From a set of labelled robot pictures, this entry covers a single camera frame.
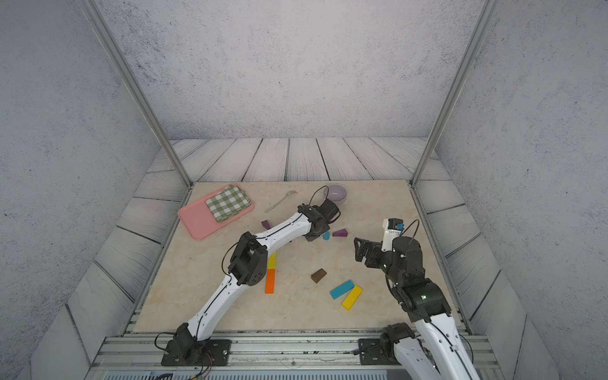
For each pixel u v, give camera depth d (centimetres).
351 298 83
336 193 111
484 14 71
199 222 108
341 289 87
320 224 77
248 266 63
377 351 73
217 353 73
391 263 56
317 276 89
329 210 83
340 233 99
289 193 116
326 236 100
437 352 43
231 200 113
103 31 73
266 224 104
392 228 61
